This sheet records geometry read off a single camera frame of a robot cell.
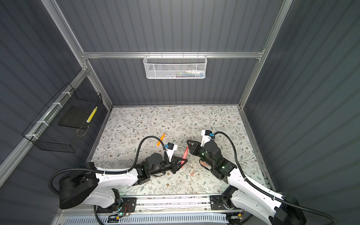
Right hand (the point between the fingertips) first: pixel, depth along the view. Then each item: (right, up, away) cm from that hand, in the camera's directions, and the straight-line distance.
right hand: (188, 143), depth 75 cm
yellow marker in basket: (-54, +14, +1) cm, 56 cm away
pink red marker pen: (-2, -7, -1) cm, 7 cm away
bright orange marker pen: (-20, -4, +22) cm, 31 cm away
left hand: (0, -9, -1) cm, 9 cm away
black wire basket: (-67, +7, -11) cm, 68 cm away
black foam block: (-61, +14, 0) cm, 63 cm away
